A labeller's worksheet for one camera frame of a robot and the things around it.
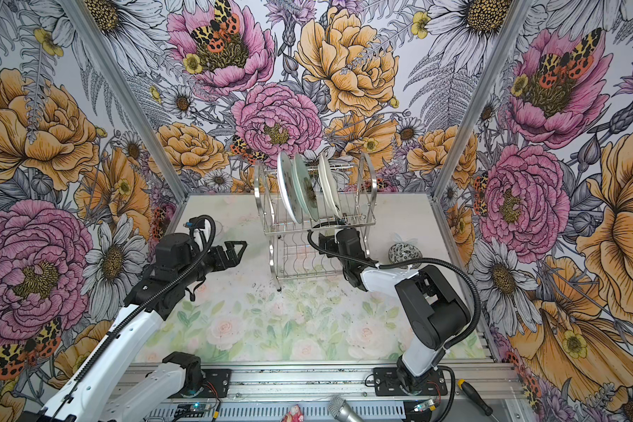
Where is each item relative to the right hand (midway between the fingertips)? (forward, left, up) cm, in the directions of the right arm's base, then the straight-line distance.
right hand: (333, 239), depth 94 cm
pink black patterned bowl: (-2, -25, -6) cm, 26 cm away
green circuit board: (-47, +40, -11) cm, 63 cm away
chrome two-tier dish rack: (-2, +15, -7) cm, 17 cm away
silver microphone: (-48, 0, -7) cm, 49 cm away
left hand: (-13, +29, +11) cm, 34 cm away
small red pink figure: (-49, +12, -8) cm, 51 cm away
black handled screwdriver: (-46, -36, -10) cm, 59 cm away
